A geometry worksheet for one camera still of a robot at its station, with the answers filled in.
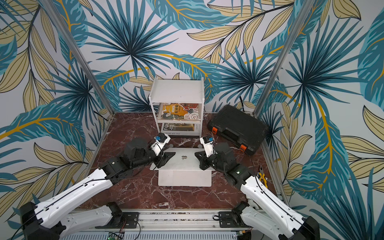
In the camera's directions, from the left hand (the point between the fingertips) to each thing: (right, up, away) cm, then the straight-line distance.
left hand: (170, 152), depth 70 cm
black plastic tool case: (+42, +11, +33) cm, 54 cm away
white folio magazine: (0, +12, +36) cm, 38 cm away
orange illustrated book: (+1, +22, +22) cm, 31 cm away
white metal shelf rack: (+10, +32, +13) cm, 36 cm away
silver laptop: (+6, -7, -3) cm, 10 cm away
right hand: (+8, -4, +1) cm, 9 cm away
